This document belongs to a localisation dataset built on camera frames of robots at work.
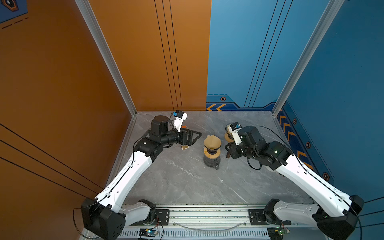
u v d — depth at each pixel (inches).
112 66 36.0
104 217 14.5
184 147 38.3
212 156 33.0
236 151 24.2
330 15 28.1
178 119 24.8
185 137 24.4
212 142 33.4
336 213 14.8
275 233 27.8
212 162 34.5
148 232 27.8
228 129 25.6
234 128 24.0
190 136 24.1
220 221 28.6
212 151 33.3
